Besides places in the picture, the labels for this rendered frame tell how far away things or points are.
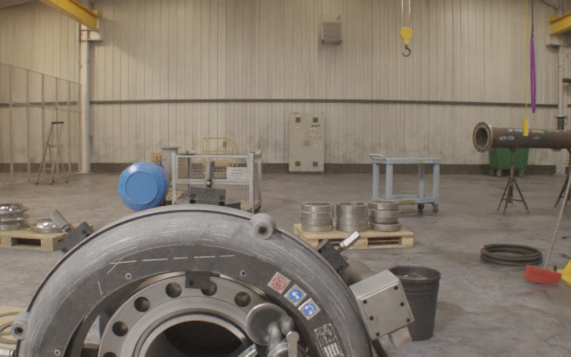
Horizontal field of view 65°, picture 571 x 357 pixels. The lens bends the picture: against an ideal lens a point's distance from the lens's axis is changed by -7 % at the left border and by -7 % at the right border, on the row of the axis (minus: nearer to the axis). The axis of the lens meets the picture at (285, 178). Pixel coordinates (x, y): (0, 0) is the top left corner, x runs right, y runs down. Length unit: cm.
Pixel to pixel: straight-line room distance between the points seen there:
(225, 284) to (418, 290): 180
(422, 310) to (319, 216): 254
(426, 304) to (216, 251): 200
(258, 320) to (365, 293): 22
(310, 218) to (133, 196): 362
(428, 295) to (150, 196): 170
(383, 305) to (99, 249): 57
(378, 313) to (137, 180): 95
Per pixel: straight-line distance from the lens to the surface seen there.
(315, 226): 516
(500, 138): 785
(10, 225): 590
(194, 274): 104
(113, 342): 113
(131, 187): 164
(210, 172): 101
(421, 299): 275
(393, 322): 103
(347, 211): 516
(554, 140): 861
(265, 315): 99
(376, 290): 100
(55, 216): 109
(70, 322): 100
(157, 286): 107
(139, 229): 93
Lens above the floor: 111
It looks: 4 degrees down
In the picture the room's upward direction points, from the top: straight up
